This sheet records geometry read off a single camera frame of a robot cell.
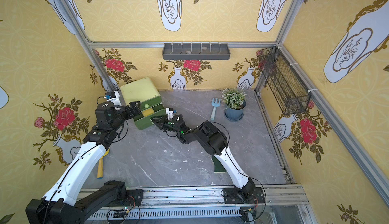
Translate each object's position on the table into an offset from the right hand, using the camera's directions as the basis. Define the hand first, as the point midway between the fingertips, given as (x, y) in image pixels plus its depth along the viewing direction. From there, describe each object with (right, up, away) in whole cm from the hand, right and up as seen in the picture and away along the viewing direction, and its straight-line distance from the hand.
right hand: (149, 123), depth 88 cm
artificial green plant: (+50, +14, +4) cm, 52 cm away
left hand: (-4, +12, -11) cm, 17 cm away
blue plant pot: (+51, +4, +10) cm, 53 cm away
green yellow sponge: (+39, -22, -8) cm, 46 cm away
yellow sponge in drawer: (-2, +7, +3) cm, 7 cm away
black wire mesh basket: (+80, +18, -4) cm, 82 cm away
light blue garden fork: (+41, +11, +22) cm, 47 cm away
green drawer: (+1, +12, 0) cm, 12 cm away
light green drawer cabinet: (-6, +20, +5) cm, 21 cm away
